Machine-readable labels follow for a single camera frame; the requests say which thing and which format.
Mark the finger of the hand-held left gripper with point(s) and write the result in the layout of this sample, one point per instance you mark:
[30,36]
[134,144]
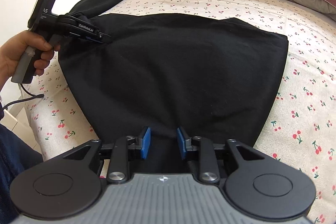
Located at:
[103,39]

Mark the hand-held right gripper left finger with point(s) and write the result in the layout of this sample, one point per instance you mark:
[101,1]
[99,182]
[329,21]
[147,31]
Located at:
[145,142]

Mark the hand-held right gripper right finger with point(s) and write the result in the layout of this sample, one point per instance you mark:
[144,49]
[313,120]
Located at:
[181,144]

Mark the black pants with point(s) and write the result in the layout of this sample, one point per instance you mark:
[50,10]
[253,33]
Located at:
[183,69]

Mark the person's left hand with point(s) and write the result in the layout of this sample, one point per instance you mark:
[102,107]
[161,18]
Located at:
[13,50]

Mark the dark cloth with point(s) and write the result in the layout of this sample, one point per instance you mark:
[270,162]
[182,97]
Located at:
[105,1]

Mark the person's leg in jeans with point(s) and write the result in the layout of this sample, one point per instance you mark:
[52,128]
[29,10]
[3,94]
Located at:
[13,161]

